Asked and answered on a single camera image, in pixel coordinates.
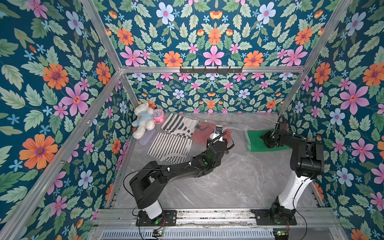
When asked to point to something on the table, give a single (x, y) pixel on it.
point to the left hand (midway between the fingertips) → (220, 132)
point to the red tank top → (202, 130)
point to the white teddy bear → (144, 120)
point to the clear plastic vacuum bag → (237, 150)
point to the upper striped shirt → (178, 125)
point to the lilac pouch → (147, 137)
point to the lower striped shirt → (171, 148)
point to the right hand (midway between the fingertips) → (266, 137)
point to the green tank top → (257, 143)
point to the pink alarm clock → (158, 116)
